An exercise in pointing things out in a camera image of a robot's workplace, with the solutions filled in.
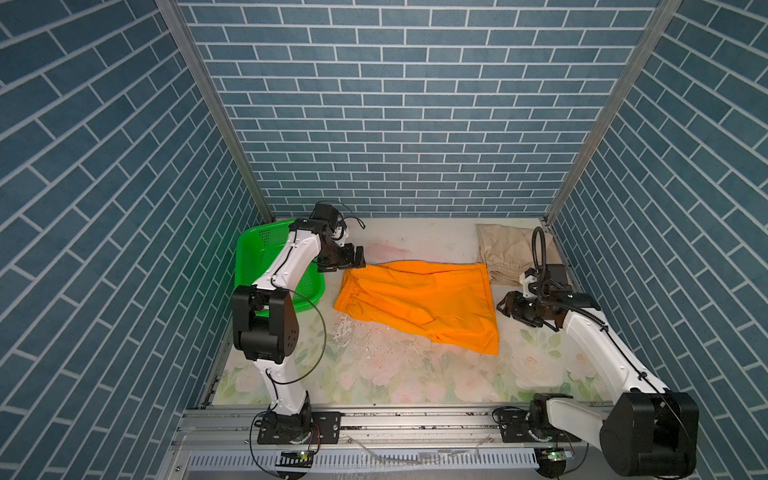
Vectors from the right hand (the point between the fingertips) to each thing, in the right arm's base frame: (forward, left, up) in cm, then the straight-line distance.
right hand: (503, 304), depth 84 cm
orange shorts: (+6, +14, -10) cm, 18 cm away
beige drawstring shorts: (+25, -7, -6) cm, 27 cm away
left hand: (+8, +45, +4) cm, 46 cm away
